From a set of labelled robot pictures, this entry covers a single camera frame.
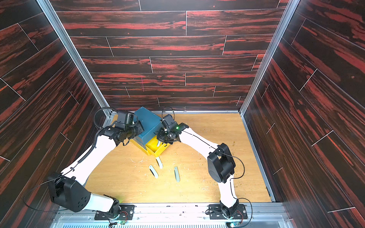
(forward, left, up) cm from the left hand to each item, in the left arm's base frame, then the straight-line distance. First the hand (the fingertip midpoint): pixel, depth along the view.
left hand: (144, 127), depth 83 cm
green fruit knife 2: (-19, -19, -21) cm, 35 cm away
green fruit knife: (-8, -8, -6) cm, 13 cm away
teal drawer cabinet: (+5, -2, -2) cm, 6 cm away
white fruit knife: (-12, -7, -22) cm, 26 cm away
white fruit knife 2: (-19, -5, -23) cm, 30 cm away
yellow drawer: (-7, -4, -13) cm, 15 cm away
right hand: (-1, -8, -7) cm, 11 cm away
